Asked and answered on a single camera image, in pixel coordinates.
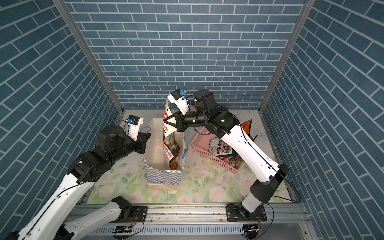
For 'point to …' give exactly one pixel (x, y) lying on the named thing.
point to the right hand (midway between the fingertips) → (167, 121)
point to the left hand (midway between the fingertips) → (154, 134)
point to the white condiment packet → (171, 145)
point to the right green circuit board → (250, 231)
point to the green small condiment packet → (239, 162)
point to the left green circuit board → (123, 229)
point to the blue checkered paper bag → (160, 175)
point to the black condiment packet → (218, 147)
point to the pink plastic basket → (200, 143)
